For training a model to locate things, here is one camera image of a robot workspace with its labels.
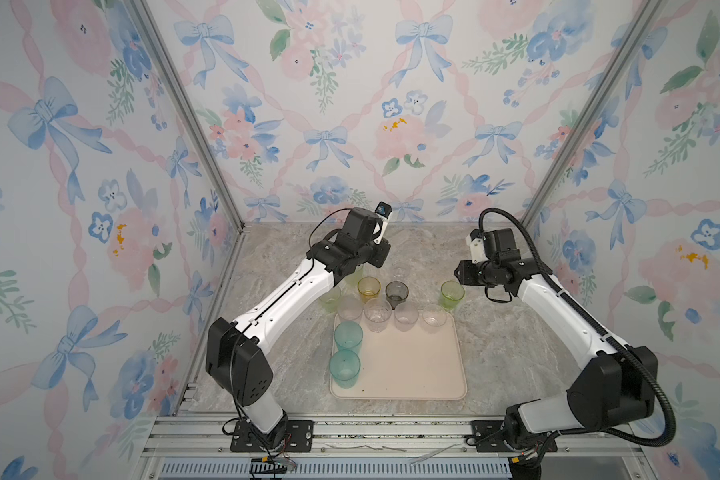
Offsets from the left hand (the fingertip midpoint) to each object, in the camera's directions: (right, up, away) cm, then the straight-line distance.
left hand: (385, 238), depth 79 cm
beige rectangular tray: (+11, -35, +5) cm, 37 cm away
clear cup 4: (+16, -24, +14) cm, 32 cm away
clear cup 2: (+7, -23, +14) cm, 28 cm away
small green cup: (-17, -19, +19) cm, 31 cm away
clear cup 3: (-1, -22, +16) cm, 27 cm away
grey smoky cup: (+5, -17, +20) cm, 26 cm away
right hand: (+22, -9, +7) cm, 25 cm away
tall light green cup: (-9, -12, +17) cm, 22 cm away
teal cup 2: (-11, -35, +4) cm, 37 cm away
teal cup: (-10, -27, +4) cm, 29 cm away
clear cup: (-10, -20, +9) cm, 24 cm away
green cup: (+24, -17, +22) cm, 37 cm away
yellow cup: (-4, -15, +22) cm, 27 cm away
